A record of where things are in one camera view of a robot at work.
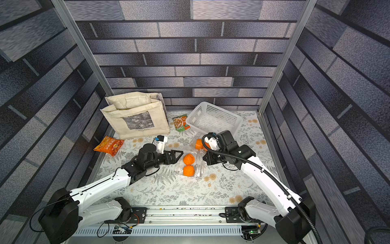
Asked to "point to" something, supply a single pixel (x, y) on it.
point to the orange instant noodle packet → (109, 145)
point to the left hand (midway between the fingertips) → (179, 152)
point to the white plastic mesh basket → (207, 118)
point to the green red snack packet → (180, 123)
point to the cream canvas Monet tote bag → (137, 114)
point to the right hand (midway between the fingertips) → (203, 157)
